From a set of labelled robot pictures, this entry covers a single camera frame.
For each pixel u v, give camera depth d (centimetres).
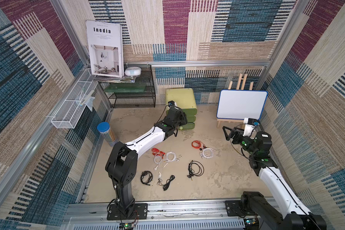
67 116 92
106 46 78
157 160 92
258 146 60
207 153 94
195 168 88
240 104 97
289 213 41
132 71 87
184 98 97
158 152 94
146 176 85
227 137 72
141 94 115
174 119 67
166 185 81
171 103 79
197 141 99
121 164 47
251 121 67
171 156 92
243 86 91
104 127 85
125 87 95
